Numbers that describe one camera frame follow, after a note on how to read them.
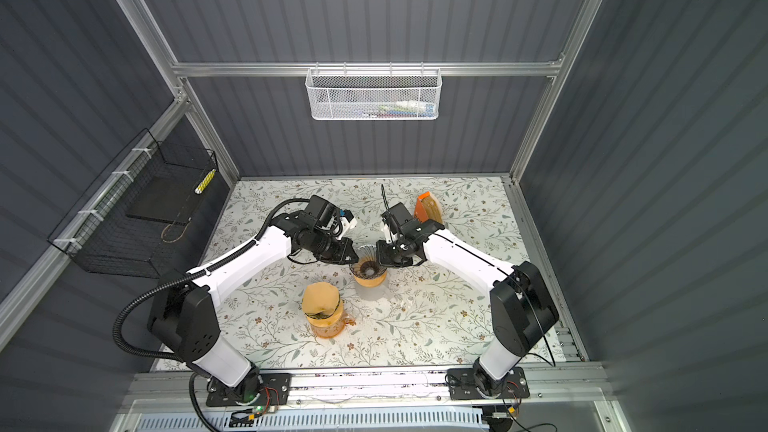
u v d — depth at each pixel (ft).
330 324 2.46
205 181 2.71
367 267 2.84
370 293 2.85
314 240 2.16
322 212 2.25
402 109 3.00
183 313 1.47
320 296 2.56
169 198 2.62
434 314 2.84
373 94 4.06
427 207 3.28
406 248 2.02
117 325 1.35
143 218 2.43
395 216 2.23
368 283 2.70
